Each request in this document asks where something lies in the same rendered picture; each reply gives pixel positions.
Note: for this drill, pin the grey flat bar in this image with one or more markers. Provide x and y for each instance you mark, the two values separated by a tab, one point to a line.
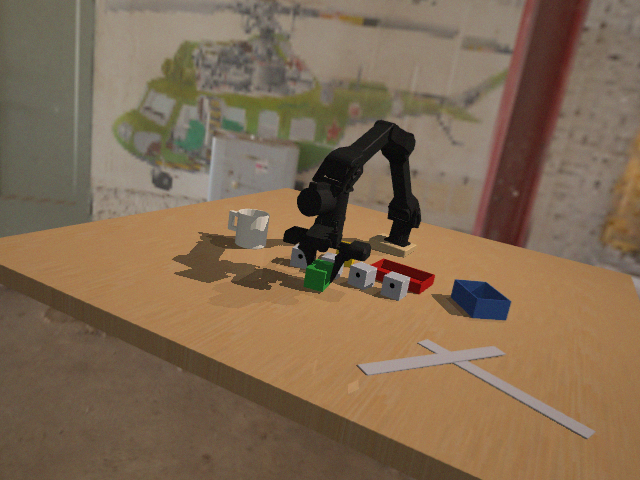
517	393
429	360

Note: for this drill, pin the red tray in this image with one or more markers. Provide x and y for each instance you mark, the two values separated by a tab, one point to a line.
419	280

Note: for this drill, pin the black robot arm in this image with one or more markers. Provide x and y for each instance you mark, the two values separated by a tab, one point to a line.
345	165

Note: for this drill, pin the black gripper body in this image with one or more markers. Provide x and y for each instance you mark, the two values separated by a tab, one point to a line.
356	250

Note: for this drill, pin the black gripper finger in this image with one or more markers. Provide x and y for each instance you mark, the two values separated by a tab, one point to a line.
310	254
339	260

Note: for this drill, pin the blue open-top tray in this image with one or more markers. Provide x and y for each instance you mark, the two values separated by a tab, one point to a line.
480	300

